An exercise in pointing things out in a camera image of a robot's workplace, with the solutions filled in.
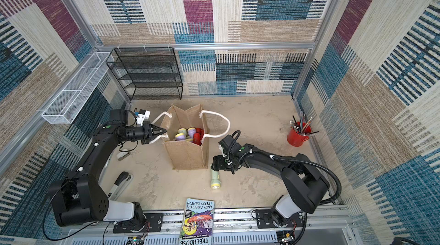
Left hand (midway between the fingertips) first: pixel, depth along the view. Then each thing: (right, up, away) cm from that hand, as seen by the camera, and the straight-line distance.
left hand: (165, 131), depth 79 cm
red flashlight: (+13, -5, +9) cm, 17 cm away
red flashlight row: (+13, -2, +20) cm, 24 cm away
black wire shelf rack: (-21, +33, +31) cm, 50 cm away
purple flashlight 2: (+9, -2, +16) cm, 18 cm away
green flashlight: (+22, -23, +3) cm, 33 cm away
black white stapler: (-22, -25, +3) cm, 33 cm away
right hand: (+25, -19, +7) cm, 32 cm away
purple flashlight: (+5, -3, +7) cm, 9 cm away
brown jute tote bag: (+9, -11, +2) cm, 14 cm away
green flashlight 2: (+4, -1, +16) cm, 16 cm away
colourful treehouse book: (+15, -37, -7) cm, 41 cm away
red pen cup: (+62, -3, +8) cm, 63 cm away
